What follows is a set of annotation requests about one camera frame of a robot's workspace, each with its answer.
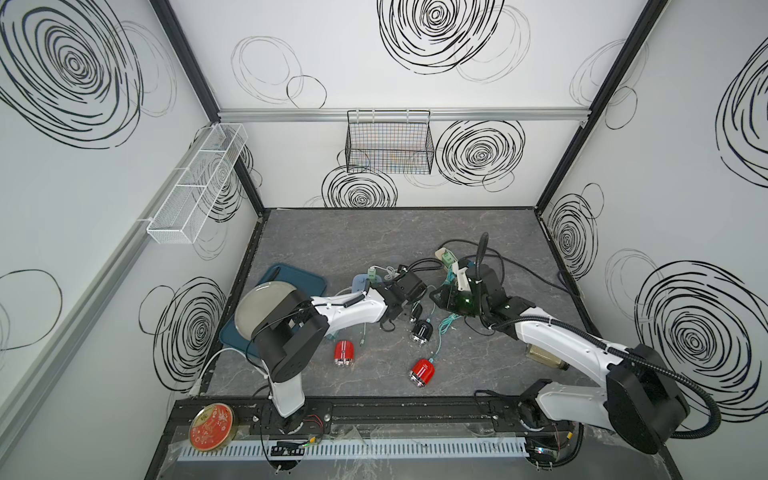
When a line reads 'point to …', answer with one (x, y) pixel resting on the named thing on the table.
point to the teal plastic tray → (310, 283)
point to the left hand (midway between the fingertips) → (399, 304)
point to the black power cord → (502, 259)
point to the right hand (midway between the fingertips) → (433, 298)
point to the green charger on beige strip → (447, 259)
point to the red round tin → (210, 426)
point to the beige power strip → (439, 255)
